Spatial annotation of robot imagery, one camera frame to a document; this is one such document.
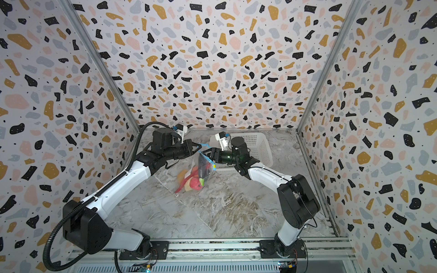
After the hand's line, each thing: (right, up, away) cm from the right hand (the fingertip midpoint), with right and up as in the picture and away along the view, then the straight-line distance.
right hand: (201, 152), depth 77 cm
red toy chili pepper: (-3, -9, 0) cm, 9 cm away
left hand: (0, +4, -2) cm, 5 cm away
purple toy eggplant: (0, -8, +6) cm, 10 cm away
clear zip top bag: (-10, -19, +11) cm, 24 cm away
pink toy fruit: (-4, -16, +6) cm, 17 cm away
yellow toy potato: (-14, -14, +15) cm, 25 cm away
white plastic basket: (+31, +4, +30) cm, 44 cm away
